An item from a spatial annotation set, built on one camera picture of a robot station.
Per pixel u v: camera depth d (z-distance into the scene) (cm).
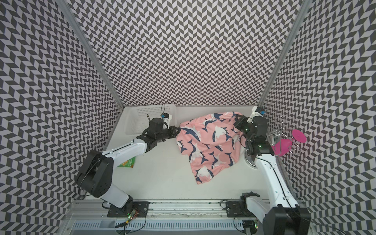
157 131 70
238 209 73
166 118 80
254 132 55
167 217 72
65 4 71
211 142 87
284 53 83
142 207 74
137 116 109
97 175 44
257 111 66
